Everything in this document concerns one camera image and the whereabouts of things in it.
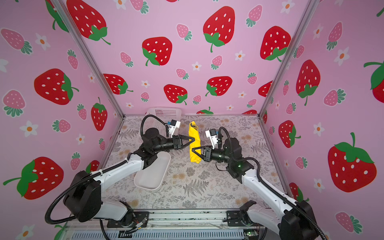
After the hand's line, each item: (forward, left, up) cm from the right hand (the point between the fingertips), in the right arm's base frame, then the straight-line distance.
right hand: (192, 150), depth 68 cm
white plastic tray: (-4, +26, -27) cm, 37 cm away
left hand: (+4, 0, +2) cm, 4 cm away
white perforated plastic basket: (+44, +29, -20) cm, 56 cm away
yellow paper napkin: (+8, 0, +4) cm, 9 cm away
